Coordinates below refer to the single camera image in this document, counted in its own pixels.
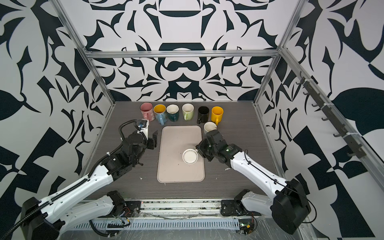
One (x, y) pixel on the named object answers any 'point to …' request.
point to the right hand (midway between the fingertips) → (194, 147)
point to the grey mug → (209, 126)
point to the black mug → (203, 114)
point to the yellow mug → (217, 114)
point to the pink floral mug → (147, 111)
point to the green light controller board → (246, 226)
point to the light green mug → (187, 109)
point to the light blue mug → (160, 113)
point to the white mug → (190, 156)
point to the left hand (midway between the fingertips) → (150, 127)
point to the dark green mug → (172, 110)
